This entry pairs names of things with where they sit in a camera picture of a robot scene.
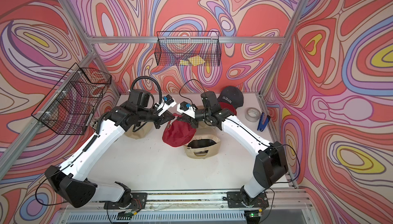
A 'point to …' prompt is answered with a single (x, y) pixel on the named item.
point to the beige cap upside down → (203, 146)
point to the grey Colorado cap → (233, 95)
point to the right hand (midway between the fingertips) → (180, 120)
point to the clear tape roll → (253, 114)
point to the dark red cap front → (178, 133)
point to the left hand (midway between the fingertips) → (174, 115)
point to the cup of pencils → (93, 123)
